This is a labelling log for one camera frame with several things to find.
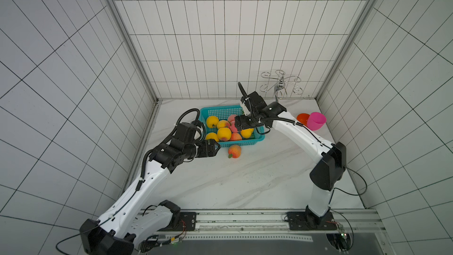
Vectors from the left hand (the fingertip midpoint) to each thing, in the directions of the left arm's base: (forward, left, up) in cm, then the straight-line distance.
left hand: (209, 151), depth 74 cm
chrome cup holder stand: (+34, -35, +7) cm, 49 cm away
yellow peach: (+26, +1, -13) cm, 29 cm away
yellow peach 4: (+16, -12, -13) cm, 24 cm away
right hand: (+18, -15, 0) cm, 23 cm away
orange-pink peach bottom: (+23, -5, -11) cm, 26 cm away
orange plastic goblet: (+30, -53, -15) cm, 63 cm away
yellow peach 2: (+16, -6, -11) cm, 20 cm away
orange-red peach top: (+8, -11, -14) cm, 20 cm away
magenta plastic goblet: (+21, -54, -5) cm, 58 cm away
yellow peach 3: (+15, +1, -12) cm, 19 cm away
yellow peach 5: (+19, -18, -14) cm, 30 cm away
